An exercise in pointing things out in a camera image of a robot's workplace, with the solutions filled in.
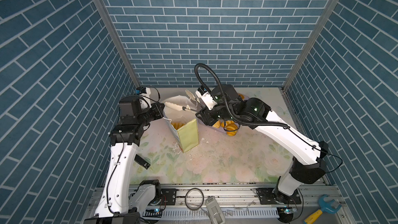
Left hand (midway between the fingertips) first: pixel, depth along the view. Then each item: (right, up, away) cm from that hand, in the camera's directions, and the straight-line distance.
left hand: (165, 104), depth 70 cm
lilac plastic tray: (+26, -16, +26) cm, 40 cm away
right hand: (+15, -2, -6) cm, 17 cm away
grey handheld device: (+23, -49, -1) cm, 54 cm away
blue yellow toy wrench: (+74, -47, +1) cm, 88 cm away
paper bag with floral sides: (+10, -16, +5) cm, 19 cm away
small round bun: (+45, +5, +42) cm, 62 cm away
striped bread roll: (+5, -10, +4) cm, 12 cm away
